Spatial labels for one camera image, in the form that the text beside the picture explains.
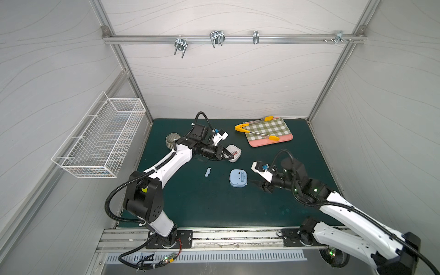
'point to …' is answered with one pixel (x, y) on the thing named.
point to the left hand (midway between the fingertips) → (232, 159)
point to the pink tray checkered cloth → (260, 131)
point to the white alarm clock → (235, 151)
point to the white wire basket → (101, 142)
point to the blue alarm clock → (238, 178)
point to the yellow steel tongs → (240, 128)
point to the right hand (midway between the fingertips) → (254, 170)
